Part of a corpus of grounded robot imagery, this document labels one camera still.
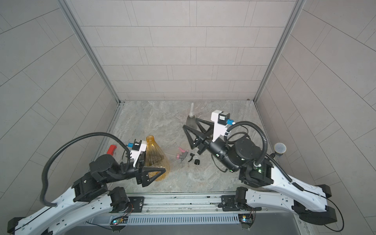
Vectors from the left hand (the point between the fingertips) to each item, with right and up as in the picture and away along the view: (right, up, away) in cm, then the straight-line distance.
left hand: (164, 167), depth 54 cm
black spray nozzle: (+12, -8, +30) cm, 34 cm away
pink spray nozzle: (+5, -5, +33) cm, 34 cm away
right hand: (+9, +16, -6) cm, 19 cm away
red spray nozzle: (-40, -2, +34) cm, 52 cm away
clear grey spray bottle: (+9, +14, +44) cm, 47 cm away
